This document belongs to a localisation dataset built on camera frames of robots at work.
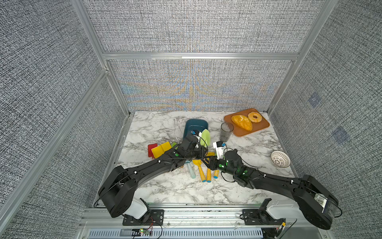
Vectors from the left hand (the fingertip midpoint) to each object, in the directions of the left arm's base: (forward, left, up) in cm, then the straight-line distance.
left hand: (209, 149), depth 80 cm
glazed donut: (+37, -39, -14) cm, 56 cm away
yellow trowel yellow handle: (-9, 0, -14) cm, 17 cm away
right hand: (-3, +5, -1) cm, 6 cm away
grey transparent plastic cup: (+24, -17, -14) cm, 32 cm away
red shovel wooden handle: (+11, +37, -14) cm, 41 cm away
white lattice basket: (0, -46, -14) cm, 48 cm away
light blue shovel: (-9, +9, -14) cm, 19 cm away
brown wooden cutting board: (+23, -27, -16) cm, 39 cm away
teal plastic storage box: (+28, +8, -12) cm, 32 cm away
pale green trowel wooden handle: (+5, +2, +2) cm, 6 cm away
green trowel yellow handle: (-13, -2, -1) cm, 13 cm away
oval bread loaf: (+28, -29, -12) cm, 42 cm away
